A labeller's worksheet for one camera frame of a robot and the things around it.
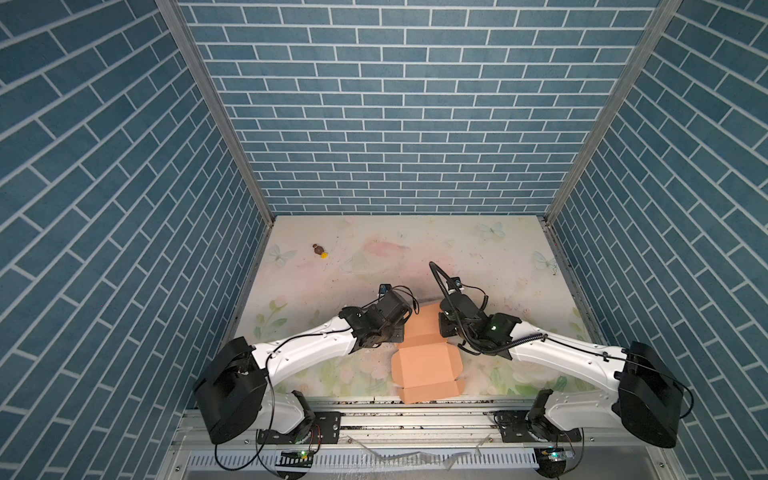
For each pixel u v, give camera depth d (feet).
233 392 1.34
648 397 1.37
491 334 1.94
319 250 3.55
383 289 2.52
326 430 2.41
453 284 2.37
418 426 2.47
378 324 2.03
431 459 2.31
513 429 2.42
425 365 2.64
